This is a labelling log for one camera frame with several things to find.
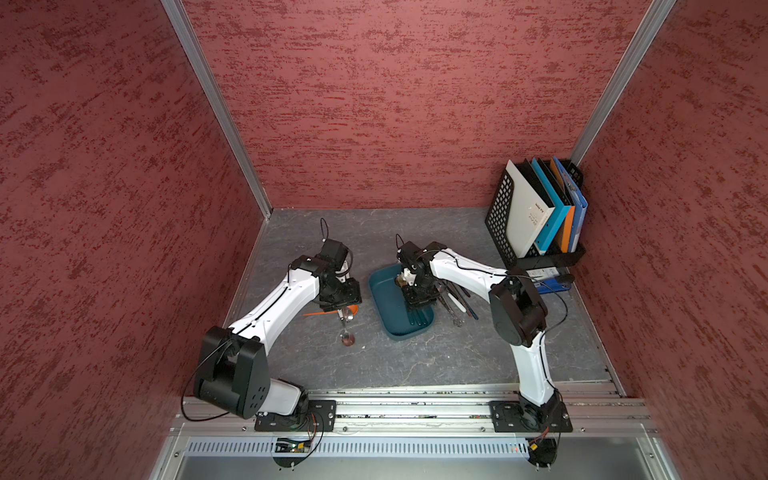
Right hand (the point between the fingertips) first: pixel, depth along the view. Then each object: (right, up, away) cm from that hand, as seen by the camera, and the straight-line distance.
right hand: (416, 310), depth 90 cm
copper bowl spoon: (-21, -7, -5) cm, 22 cm away
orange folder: (+43, +30, -8) cm, 53 cm away
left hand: (-19, +3, -7) cm, 21 cm away
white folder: (+34, +31, -2) cm, 46 cm away
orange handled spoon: (-28, 0, -5) cm, 29 cm away
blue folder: (+47, +32, -6) cm, 57 cm away
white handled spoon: (+14, 0, +5) cm, 15 cm away
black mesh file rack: (+32, +27, +15) cm, 45 cm away
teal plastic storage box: (-8, 0, +5) cm, 9 cm away
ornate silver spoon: (+12, -4, 0) cm, 13 cm away
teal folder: (+40, +30, -8) cm, 51 cm away
